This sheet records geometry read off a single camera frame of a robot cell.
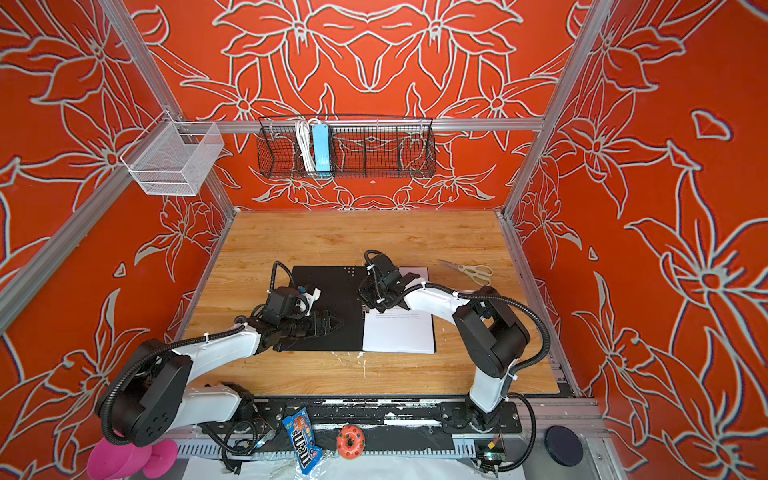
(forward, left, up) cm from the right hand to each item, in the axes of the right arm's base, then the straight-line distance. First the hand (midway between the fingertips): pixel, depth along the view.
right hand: (349, 295), depth 87 cm
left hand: (-8, +4, -4) cm, 9 cm away
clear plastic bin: (+36, +55, +25) cm, 71 cm away
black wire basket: (+43, -3, +23) cm, 49 cm away
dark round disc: (-37, -52, -8) cm, 65 cm away
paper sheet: (-8, -15, -8) cm, 19 cm away
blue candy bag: (-38, +7, -5) cm, 39 cm away
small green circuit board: (-39, -36, -8) cm, 53 cm away
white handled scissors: (+12, -44, -8) cm, 46 cm away
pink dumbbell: (-39, +47, +3) cm, 61 cm away
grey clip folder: (-2, +3, +6) cm, 7 cm away
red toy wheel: (-36, -2, -5) cm, 36 cm away
